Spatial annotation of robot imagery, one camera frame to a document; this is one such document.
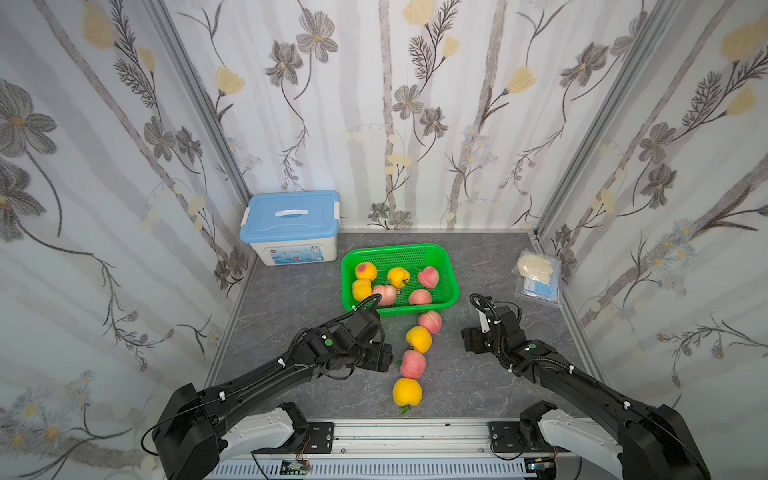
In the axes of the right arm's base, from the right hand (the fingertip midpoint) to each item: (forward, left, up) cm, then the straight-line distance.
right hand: (479, 326), depth 87 cm
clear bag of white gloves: (+26, -27, -6) cm, 38 cm away
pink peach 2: (+18, +14, -2) cm, 23 cm away
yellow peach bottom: (-19, +21, -1) cm, 28 cm away
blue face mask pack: (+17, -29, -7) cm, 34 cm away
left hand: (-11, +27, +3) cm, 30 cm away
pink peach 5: (-12, +19, -1) cm, 23 cm away
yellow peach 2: (+17, +24, -2) cm, 30 cm away
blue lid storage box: (+29, +60, +7) cm, 67 cm away
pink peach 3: (+10, +17, -1) cm, 20 cm away
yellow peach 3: (-4, +18, -1) cm, 18 cm away
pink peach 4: (+2, +14, -2) cm, 14 cm away
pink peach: (+10, +27, -1) cm, 29 cm away
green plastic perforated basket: (+33, +19, -12) cm, 40 cm away
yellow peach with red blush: (+20, +35, -3) cm, 41 cm away
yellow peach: (+12, +36, -2) cm, 38 cm away
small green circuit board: (-35, +47, -6) cm, 59 cm away
